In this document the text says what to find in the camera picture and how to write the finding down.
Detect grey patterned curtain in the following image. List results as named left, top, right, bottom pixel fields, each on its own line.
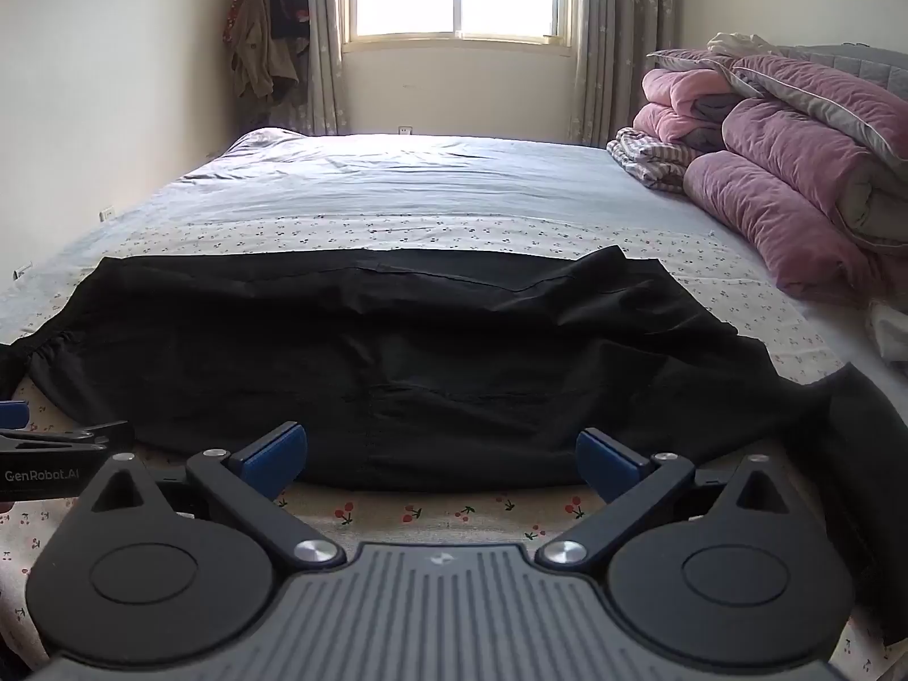
left=567, top=0, right=683, bottom=149
left=301, top=0, right=350, bottom=137

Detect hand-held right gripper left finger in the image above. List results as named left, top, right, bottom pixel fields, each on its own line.
left=71, top=421, right=348, bottom=572

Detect bed with floral sheet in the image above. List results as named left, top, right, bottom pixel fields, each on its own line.
left=0, top=128, right=908, bottom=681

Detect black pants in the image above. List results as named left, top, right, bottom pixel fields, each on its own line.
left=0, top=245, right=908, bottom=654

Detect mauve folded quilt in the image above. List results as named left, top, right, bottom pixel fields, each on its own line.
left=647, top=48, right=908, bottom=308

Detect light pink folded quilt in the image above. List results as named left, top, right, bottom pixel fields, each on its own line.
left=633, top=65, right=754, bottom=153

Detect grey padded headboard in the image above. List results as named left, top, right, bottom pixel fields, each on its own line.
left=776, top=43, right=908, bottom=90

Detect white crumpled cloth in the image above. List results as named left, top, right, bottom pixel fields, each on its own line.
left=867, top=298, right=908, bottom=364

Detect cream cloth on quilts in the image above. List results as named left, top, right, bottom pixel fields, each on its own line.
left=707, top=31, right=785, bottom=61

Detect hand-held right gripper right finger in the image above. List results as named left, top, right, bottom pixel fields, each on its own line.
left=540, top=427, right=811, bottom=573

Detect striped folded blanket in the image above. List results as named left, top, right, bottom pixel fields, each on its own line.
left=606, top=128, right=711, bottom=194

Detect khaki hanging garment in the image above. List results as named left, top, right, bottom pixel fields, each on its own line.
left=231, top=0, right=300, bottom=104

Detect red patterned hanging garment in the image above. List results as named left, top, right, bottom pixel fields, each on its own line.
left=222, top=0, right=269, bottom=47

